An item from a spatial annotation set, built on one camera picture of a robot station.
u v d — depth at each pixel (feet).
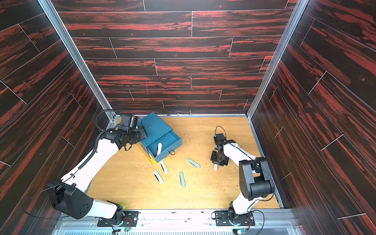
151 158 2.88
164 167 3.00
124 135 1.82
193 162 3.06
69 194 1.30
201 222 2.40
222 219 2.41
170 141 2.71
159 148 2.71
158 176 2.89
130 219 2.37
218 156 2.55
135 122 2.07
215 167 2.93
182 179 2.84
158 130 2.81
